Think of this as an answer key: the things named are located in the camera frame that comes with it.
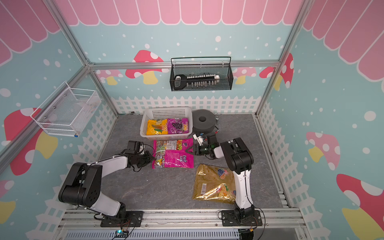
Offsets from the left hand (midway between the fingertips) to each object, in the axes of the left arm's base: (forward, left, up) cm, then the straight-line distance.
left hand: (154, 160), depth 94 cm
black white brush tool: (+35, -18, +34) cm, 52 cm away
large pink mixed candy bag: (+4, -12, +2) cm, 13 cm away
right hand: (+6, -21, +2) cm, 22 cm away
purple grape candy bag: (+23, -14, +8) cm, 28 cm away
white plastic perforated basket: (+36, -1, +6) cm, 37 cm away
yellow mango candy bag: (+22, +1, +7) cm, 23 cm away
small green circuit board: (-38, +9, -3) cm, 39 cm away
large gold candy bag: (-15, -37, +4) cm, 40 cm away
